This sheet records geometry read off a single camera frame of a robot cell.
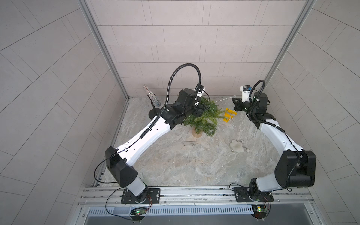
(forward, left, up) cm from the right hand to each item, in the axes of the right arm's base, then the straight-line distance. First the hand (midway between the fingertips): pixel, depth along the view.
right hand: (232, 97), depth 84 cm
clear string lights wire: (-1, -1, +2) cm, 2 cm away
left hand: (-9, +20, +7) cm, 23 cm away
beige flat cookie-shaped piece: (-21, -2, -23) cm, 31 cm away
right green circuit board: (-54, -5, -26) cm, 60 cm away
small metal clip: (-17, +28, -23) cm, 40 cm away
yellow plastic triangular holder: (+6, -3, -24) cm, 25 cm away
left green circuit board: (-51, +54, -21) cm, 77 cm away
